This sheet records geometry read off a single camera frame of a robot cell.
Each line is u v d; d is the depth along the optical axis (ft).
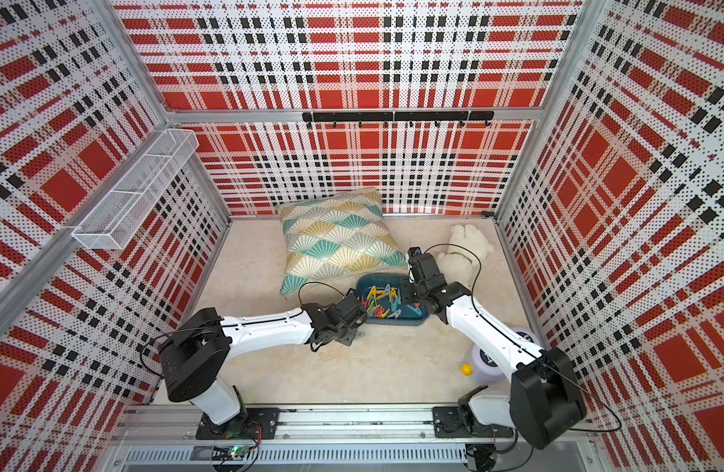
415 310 3.06
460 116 2.91
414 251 2.47
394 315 3.04
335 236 3.07
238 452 2.27
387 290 3.15
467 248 2.36
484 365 2.41
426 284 2.09
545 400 1.33
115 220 2.28
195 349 1.64
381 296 3.16
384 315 3.03
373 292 3.14
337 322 2.20
